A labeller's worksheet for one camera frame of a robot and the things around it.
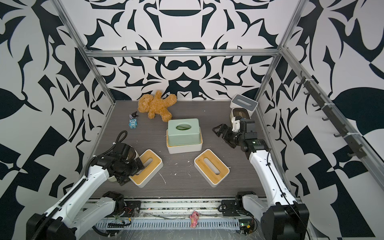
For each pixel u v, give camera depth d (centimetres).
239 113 105
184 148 89
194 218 69
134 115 108
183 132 81
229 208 74
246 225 71
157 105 108
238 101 116
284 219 38
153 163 84
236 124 73
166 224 78
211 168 86
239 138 65
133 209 73
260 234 68
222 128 70
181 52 94
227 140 69
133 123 105
